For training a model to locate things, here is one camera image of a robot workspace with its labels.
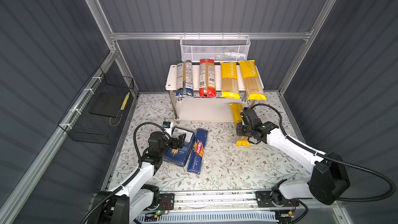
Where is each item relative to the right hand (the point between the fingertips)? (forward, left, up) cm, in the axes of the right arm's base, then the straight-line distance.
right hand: (240, 128), depth 86 cm
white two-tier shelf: (+19, +23, -6) cm, 30 cm away
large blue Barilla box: (-14, +34, -5) cm, 37 cm away
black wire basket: (-4, +73, +18) cm, 75 cm away
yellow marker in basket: (+6, +61, +17) cm, 64 cm away
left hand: (-3, +35, 0) cm, 36 cm away
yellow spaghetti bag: (+13, +1, +1) cm, 13 cm away
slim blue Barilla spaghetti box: (-17, +26, -8) cm, 32 cm away
